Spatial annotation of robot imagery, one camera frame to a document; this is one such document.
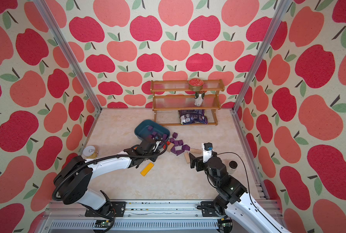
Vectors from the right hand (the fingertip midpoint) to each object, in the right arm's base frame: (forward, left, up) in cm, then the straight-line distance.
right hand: (199, 155), depth 75 cm
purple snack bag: (+36, +3, -9) cm, 37 cm away
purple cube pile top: (+18, +17, -15) cm, 29 cm away
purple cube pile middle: (+16, +14, -16) cm, 26 cm away
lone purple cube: (+22, +15, -15) cm, 30 cm away
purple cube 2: (+18, +22, -13) cm, 31 cm away
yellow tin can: (+2, +68, -12) cm, 69 cm away
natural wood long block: (+7, +6, -17) cm, 19 cm away
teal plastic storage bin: (+27, +38, -16) cm, 50 cm away
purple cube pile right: (+17, +10, -16) cm, 25 cm away
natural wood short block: (+14, +18, -17) cm, 28 cm away
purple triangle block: (+10, +12, -18) cm, 24 cm away
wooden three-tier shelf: (+52, +19, -13) cm, 57 cm away
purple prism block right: (+14, +7, -17) cm, 24 cm away
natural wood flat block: (+12, 0, -18) cm, 21 cm away
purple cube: (+23, +30, -15) cm, 41 cm away
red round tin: (+41, +3, +15) cm, 44 cm away
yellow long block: (-3, +30, -17) cm, 35 cm away
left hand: (+5, +24, -11) cm, 27 cm away
